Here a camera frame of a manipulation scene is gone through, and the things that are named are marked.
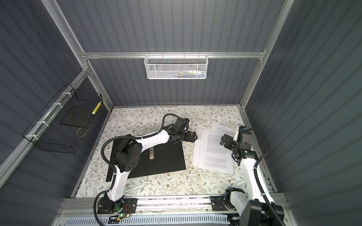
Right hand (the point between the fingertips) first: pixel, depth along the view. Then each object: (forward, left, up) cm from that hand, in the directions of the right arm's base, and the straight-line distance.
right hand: (231, 141), depth 84 cm
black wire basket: (-2, +92, +17) cm, 94 cm away
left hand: (+8, +23, -7) cm, 25 cm away
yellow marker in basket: (+13, +80, +16) cm, 82 cm away
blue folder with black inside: (-5, +42, -13) cm, 44 cm away
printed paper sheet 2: (+19, -7, -14) cm, 24 cm away
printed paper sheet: (-3, +13, -13) cm, 18 cm away
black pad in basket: (+7, +87, +17) cm, 88 cm away
